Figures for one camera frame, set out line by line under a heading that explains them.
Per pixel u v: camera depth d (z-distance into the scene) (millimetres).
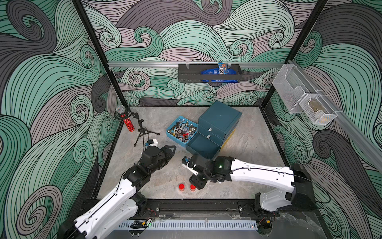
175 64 946
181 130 1053
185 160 641
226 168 493
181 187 779
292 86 777
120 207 572
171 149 702
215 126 803
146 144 701
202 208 747
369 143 519
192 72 944
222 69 899
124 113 846
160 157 639
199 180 629
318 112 640
